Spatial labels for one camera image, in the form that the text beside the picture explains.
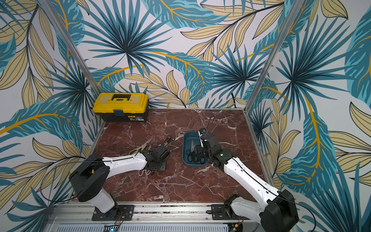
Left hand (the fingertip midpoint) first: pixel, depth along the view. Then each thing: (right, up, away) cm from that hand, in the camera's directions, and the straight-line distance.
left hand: (161, 167), depth 89 cm
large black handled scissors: (+19, +5, +4) cm, 20 cm away
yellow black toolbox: (-30, +38, +11) cm, 50 cm away
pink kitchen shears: (-12, -2, -3) cm, 12 cm away
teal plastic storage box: (+18, +15, +12) cm, 26 cm away
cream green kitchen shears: (-18, +9, +7) cm, 21 cm away
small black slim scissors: (+3, +15, +12) cm, 20 cm away
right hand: (+24, +15, -7) cm, 29 cm away
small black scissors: (+21, +10, -17) cm, 29 cm away
